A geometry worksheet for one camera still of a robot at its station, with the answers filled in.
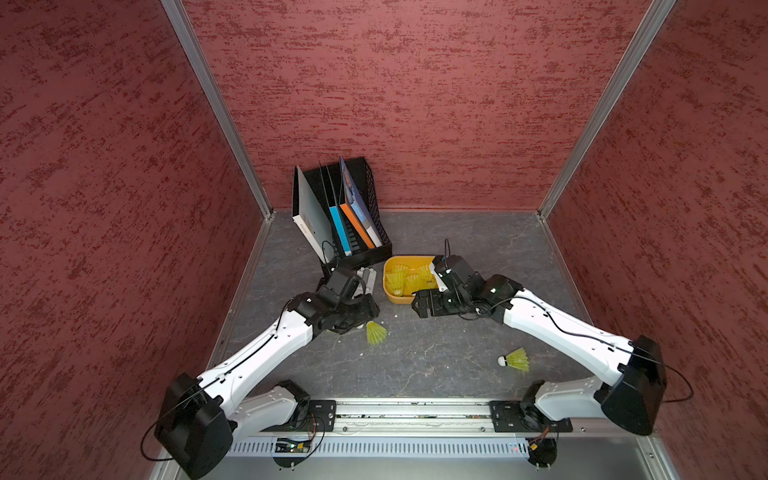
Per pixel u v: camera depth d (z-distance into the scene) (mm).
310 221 852
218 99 874
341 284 609
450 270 577
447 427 729
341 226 869
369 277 999
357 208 834
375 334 874
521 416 678
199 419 381
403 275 937
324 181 873
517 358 810
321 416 740
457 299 585
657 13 710
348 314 659
